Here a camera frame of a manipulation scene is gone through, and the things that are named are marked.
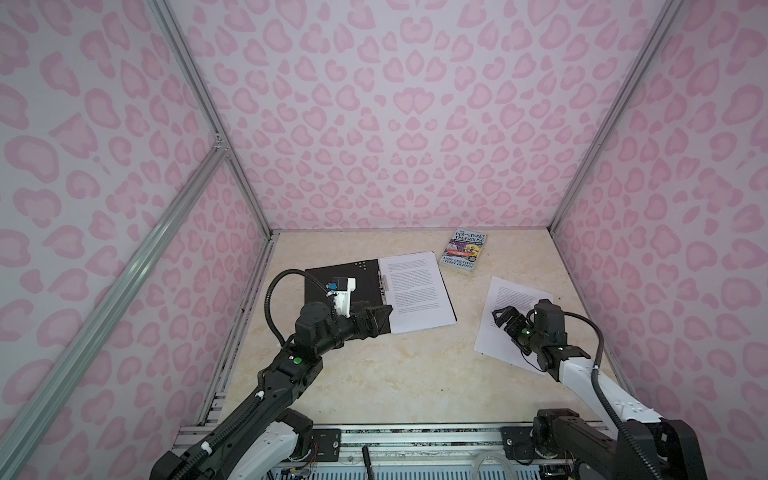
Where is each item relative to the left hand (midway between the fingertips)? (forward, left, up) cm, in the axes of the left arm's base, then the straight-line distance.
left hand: (382, 303), depth 73 cm
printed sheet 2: (-1, -33, -22) cm, 39 cm away
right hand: (+3, -34, -15) cm, 37 cm away
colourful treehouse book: (+33, -29, -20) cm, 48 cm away
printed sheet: (+16, -11, -22) cm, 29 cm away
